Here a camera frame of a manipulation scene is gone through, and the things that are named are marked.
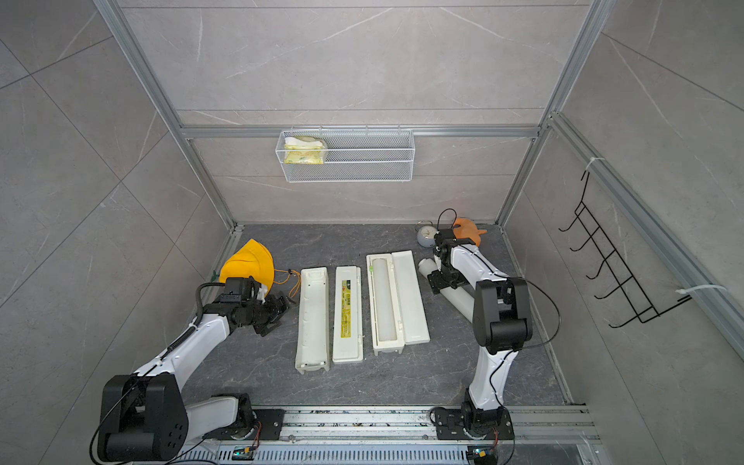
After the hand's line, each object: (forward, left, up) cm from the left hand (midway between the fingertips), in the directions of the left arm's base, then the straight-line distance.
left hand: (292, 307), depth 86 cm
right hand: (+8, -52, -3) cm, 52 cm away
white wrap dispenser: (-10, -6, -9) cm, 15 cm away
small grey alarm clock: (+32, -46, -5) cm, 56 cm away
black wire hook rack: (-5, -83, +23) cm, 86 cm away
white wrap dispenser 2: (-4, -32, -2) cm, 33 cm away
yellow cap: (+24, +21, -7) cm, 33 cm away
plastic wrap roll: (+5, -54, -6) cm, 55 cm away
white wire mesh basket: (+48, -17, +21) cm, 55 cm away
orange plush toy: (+33, -62, -3) cm, 71 cm away
